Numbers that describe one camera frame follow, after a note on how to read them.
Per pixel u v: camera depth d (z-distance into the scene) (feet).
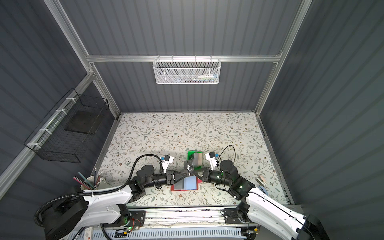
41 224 1.40
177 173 2.38
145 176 2.00
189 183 2.77
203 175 2.26
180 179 2.32
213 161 2.32
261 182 2.71
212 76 2.99
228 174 1.86
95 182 2.52
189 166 2.46
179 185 2.72
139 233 2.32
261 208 1.66
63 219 1.37
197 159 2.93
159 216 2.48
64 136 2.33
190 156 3.11
